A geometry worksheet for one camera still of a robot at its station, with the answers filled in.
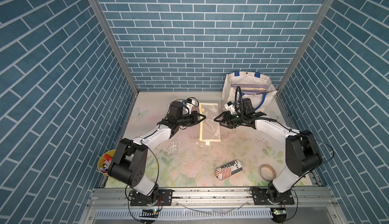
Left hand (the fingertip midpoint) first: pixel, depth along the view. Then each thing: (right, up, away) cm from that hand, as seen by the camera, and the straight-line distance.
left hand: (209, 118), depth 82 cm
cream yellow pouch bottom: (0, -6, +1) cm, 6 cm away
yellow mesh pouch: (+34, +18, +14) cm, 41 cm away
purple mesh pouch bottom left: (+24, +15, +10) cm, 30 cm away
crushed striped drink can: (+7, -28, -3) cm, 29 cm away
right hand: (+5, -2, +3) cm, 7 cm away
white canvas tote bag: (+34, +10, +15) cm, 38 cm away
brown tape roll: (+32, -30, 0) cm, 44 cm away
